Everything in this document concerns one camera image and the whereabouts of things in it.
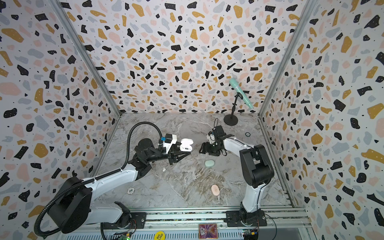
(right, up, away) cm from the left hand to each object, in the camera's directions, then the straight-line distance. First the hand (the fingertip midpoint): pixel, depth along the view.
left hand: (190, 148), depth 69 cm
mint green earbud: (-17, -16, +21) cm, 32 cm away
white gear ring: (-35, -26, +15) cm, 45 cm away
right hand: (+6, -4, +25) cm, 26 cm away
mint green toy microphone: (+27, +38, +28) cm, 55 cm away
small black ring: (+39, +5, +41) cm, 57 cm away
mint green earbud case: (+10, -12, +24) cm, 29 cm away
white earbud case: (-2, +1, 0) cm, 2 cm away
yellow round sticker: (-14, -41, +1) cm, 43 cm away
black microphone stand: (+29, +16, +50) cm, 60 cm away
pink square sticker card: (+8, -39, +1) cm, 40 cm away
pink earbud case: (+13, -24, +13) cm, 30 cm away
